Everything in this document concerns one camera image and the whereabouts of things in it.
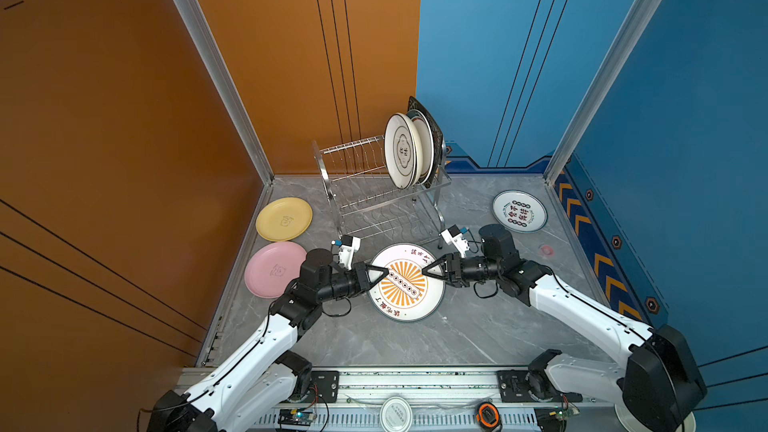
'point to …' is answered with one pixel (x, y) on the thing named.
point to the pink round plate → (273, 267)
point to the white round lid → (396, 415)
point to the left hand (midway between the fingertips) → (389, 272)
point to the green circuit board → (296, 416)
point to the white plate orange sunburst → (406, 294)
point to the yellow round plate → (284, 219)
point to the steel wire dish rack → (368, 205)
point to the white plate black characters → (520, 211)
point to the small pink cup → (548, 250)
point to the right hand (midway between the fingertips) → (425, 276)
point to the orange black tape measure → (488, 416)
